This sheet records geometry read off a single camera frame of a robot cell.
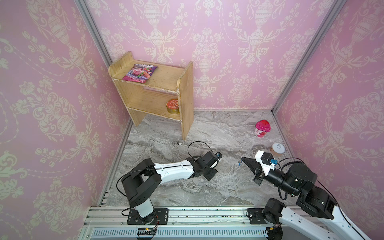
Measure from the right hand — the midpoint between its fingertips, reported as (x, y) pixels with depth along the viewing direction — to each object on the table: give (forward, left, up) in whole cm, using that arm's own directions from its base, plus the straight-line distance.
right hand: (244, 157), depth 60 cm
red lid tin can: (+39, +32, -6) cm, 51 cm away
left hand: (+6, +10, -28) cm, 30 cm away
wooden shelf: (+59, +46, -8) cm, 75 cm away
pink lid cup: (+33, -25, -22) cm, 47 cm away
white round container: (+19, -32, -28) cm, 47 cm away
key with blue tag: (-1, +2, -2) cm, 3 cm away
